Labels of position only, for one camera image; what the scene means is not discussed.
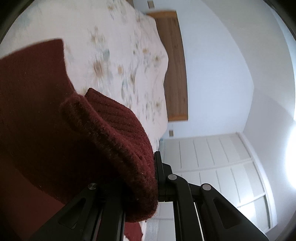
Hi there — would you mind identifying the dark red knit sweater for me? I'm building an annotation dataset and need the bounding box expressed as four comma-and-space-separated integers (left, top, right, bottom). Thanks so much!
1, 39, 158, 240

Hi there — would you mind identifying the white wardrobe with panel doors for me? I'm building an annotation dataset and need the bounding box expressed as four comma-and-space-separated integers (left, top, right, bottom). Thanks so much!
144, 131, 278, 241

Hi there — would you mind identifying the wooden headboard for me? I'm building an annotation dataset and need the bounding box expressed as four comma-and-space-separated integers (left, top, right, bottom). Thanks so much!
147, 11, 189, 121

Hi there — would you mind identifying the floral white bed duvet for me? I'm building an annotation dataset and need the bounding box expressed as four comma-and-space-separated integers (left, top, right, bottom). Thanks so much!
1, 1, 168, 151

